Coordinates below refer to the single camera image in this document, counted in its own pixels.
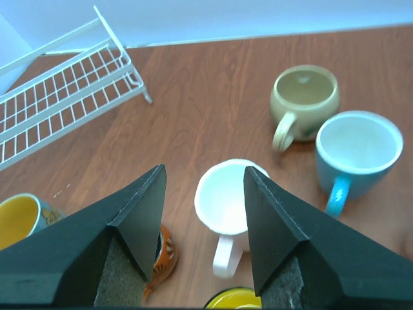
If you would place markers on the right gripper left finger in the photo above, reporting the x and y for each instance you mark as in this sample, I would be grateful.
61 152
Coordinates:
102 255

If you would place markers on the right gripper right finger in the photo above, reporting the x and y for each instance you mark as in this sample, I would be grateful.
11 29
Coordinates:
303 258

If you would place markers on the small orange cup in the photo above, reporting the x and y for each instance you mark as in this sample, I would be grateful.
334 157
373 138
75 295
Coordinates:
165 262

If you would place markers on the blue mug with yellow inside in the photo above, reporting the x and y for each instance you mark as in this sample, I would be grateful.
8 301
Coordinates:
23 215

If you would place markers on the light pink faceted mug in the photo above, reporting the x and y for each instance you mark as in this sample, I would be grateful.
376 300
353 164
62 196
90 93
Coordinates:
220 204

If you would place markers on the teal dotted mug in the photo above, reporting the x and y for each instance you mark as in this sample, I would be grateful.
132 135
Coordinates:
354 150

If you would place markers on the beige round mug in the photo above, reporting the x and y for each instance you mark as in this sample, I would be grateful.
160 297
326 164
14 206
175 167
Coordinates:
301 100

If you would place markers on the white wire dish rack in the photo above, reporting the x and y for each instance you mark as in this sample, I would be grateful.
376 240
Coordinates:
65 97

